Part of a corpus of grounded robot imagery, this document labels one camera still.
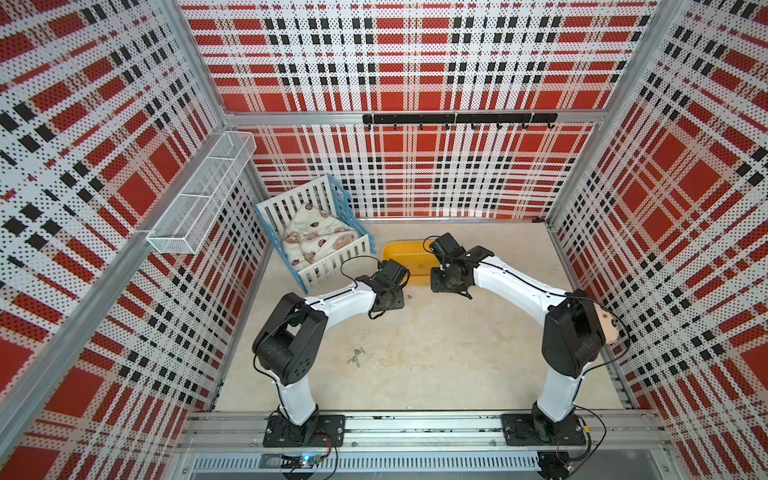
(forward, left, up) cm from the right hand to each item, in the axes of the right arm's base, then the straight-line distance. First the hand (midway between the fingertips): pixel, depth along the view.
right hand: (444, 282), depth 89 cm
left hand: (-1, +14, -7) cm, 16 cm away
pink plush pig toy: (-12, -47, -4) cm, 48 cm away
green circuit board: (-43, +38, -9) cm, 58 cm away
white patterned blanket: (+28, +49, -8) cm, 57 cm away
